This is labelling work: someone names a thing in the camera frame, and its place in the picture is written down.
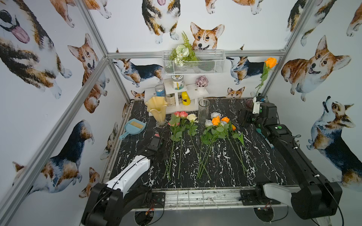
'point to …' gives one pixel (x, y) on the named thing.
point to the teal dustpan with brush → (133, 126)
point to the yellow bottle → (185, 99)
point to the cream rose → (192, 118)
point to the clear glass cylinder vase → (203, 110)
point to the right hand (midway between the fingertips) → (250, 108)
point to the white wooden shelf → (192, 91)
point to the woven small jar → (170, 100)
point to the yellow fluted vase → (157, 105)
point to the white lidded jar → (178, 82)
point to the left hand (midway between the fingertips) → (165, 151)
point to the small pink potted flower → (201, 83)
